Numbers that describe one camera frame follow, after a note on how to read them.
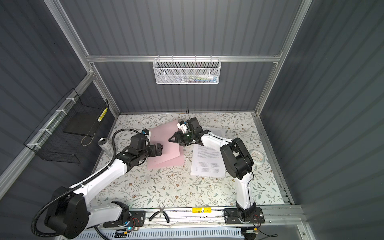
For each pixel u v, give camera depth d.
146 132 0.77
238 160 0.54
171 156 0.84
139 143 0.65
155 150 0.77
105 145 0.87
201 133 0.74
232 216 0.73
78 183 0.45
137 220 0.72
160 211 0.76
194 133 0.76
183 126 0.88
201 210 0.75
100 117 0.81
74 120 0.77
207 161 0.94
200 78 0.92
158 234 0.77
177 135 0.83
